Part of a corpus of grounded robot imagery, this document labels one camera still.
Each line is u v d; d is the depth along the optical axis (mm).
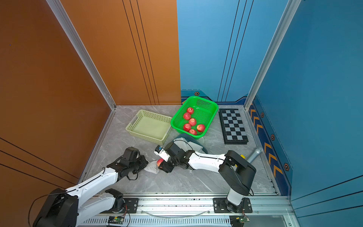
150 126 1058
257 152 891
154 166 808
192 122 1037
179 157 646
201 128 994
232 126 1029
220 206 725
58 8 697
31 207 428
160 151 725
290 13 711
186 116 1077
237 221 701
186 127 1001
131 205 735
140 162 762
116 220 719
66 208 411
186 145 710
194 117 1116
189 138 939
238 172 450
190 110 1120
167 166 725
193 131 966
